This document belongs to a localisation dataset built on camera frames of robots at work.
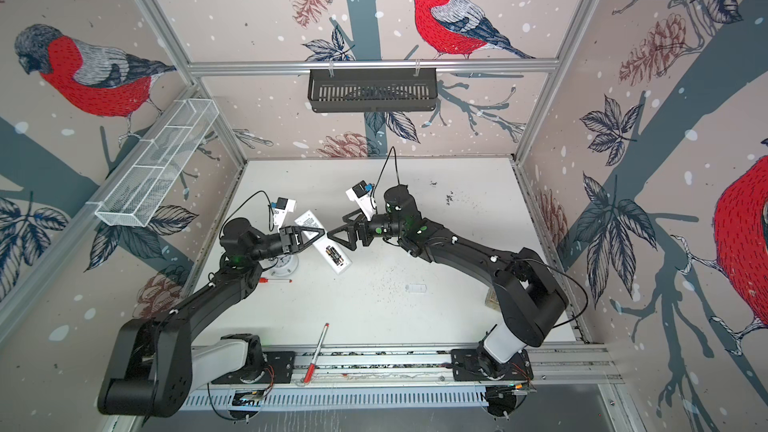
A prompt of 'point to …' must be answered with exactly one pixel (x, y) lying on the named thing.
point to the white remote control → (309, 220)
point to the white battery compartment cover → (416, 288)
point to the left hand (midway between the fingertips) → (319, 239)
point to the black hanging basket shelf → (372, 92)
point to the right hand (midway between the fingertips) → (335, 232)
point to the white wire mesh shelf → (146, 179)
